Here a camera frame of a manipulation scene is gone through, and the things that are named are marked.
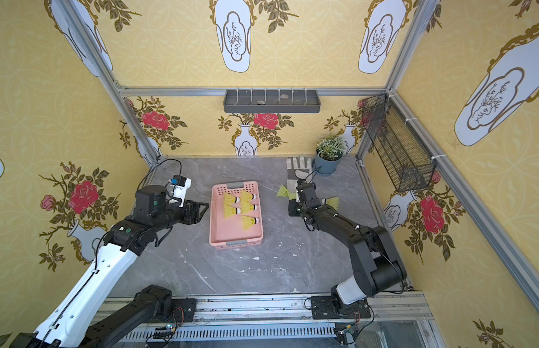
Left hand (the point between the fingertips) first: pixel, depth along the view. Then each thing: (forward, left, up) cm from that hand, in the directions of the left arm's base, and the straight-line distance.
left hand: (204, 203), depth 74 cm
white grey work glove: (+36, -39, -24) cm, 58 cm away
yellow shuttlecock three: (+10, -13, -19) cm, 25 cm away
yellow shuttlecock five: (+3, -14, -20) cm, 25 cm away
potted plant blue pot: (+32, -52, -8) cm, 61 cm away
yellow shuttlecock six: (+14, -54, -23) cm, 60 cm away
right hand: (+8, -32, -16) cm, 37 cm away
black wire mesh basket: (+15, -76, +4) cm, 77 cm away
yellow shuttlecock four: (+8, -5, -20) cm, 22 cm away
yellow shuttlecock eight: (+19, -30, -21) cm, 41 cm away
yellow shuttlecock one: (+15, -4, -21) cm, 26 cm away
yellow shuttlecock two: (+16, -12, -20) cm, 28 cm away
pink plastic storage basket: (-1, -5, -23) cm, 24 cm away
